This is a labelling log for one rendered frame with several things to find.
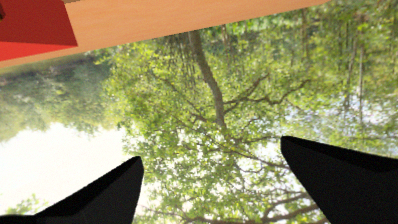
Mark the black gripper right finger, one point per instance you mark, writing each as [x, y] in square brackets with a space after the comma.
[348, 186]

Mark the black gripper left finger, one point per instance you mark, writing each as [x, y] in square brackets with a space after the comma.
[110, 199]

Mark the red flat rectangular panel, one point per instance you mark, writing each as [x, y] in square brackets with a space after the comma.
[33, 27]

